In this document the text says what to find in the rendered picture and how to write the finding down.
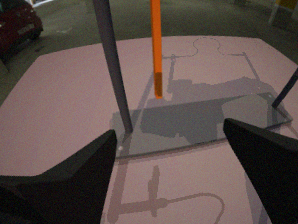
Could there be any orange handle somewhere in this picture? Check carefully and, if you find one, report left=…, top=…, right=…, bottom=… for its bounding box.
left=149, top=0, right=162, bottom=99

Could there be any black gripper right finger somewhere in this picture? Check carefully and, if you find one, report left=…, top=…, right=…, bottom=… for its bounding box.
left=222, top=117, right=298, bottom=224

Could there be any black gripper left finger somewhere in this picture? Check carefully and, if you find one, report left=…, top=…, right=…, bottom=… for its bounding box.
left=0, top=129, right=117, bottom=224

